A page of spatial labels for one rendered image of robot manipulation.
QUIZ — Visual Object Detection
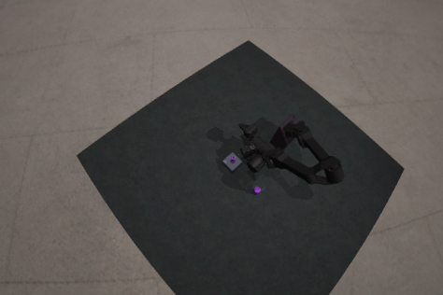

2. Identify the purple cylinder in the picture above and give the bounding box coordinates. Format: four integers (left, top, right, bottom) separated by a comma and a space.
252, 187, 261, 195

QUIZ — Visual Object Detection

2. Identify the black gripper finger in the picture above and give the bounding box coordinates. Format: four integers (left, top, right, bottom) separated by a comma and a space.
238, 124, 250, 132
241, 134, 250, 145

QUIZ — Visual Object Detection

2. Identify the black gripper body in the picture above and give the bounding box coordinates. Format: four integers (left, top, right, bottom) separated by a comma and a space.
244, 123, 267, 154

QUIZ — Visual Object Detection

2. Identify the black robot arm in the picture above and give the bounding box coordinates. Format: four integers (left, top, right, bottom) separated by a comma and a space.
240, 120, 344, 186

